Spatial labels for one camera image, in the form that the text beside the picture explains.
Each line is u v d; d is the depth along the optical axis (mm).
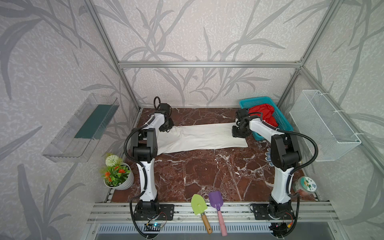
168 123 933
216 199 768
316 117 690
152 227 715
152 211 663
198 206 750
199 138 1019
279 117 1056
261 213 733
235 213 751
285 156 537
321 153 711
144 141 604
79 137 642
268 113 1038
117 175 706
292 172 557
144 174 597
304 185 751
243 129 770
